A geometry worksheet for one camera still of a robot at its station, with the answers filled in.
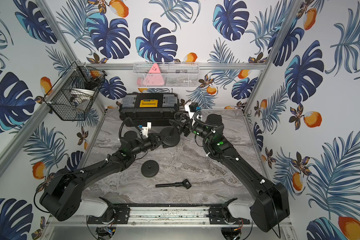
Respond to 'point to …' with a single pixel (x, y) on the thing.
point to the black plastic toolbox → (157, 109)
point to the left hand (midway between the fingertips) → (167, 133)
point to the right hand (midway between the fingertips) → (175, 114)
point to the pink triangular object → (154, 78)
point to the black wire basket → (72, 96)
